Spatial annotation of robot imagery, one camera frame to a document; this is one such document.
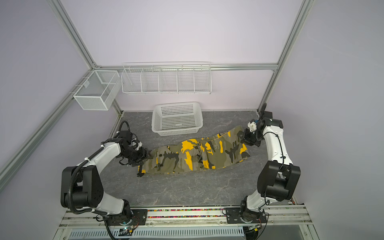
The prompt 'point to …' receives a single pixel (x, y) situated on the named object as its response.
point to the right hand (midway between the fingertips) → (243, 143)
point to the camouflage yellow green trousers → (198, 154)
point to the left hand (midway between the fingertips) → (148, 160)
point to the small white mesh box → (99, 90)
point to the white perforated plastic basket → (177, 118)
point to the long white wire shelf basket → (166, 78)
